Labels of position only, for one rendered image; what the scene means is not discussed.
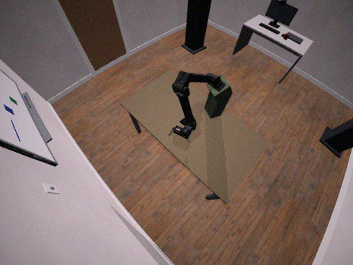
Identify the black power strip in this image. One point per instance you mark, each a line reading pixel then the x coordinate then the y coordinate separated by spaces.
pixel 177 131

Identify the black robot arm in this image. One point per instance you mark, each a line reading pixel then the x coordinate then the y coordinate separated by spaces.
pixel 180 87

